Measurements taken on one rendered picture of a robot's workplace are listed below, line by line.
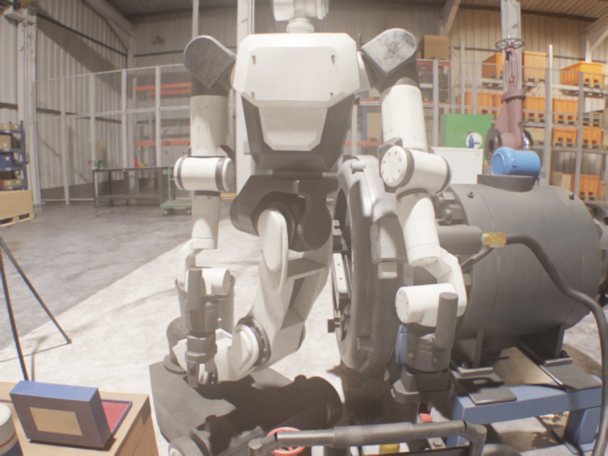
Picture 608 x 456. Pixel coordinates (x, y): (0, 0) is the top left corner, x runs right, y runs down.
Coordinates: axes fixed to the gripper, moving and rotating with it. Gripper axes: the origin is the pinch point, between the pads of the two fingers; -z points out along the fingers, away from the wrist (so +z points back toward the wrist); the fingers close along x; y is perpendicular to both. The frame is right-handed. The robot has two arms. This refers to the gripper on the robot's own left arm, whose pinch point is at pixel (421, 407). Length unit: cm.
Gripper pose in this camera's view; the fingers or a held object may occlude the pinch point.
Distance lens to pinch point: 85.6
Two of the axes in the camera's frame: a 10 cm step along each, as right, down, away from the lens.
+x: 10.0, -0.1, 0.4
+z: 0.0, -9.9, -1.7
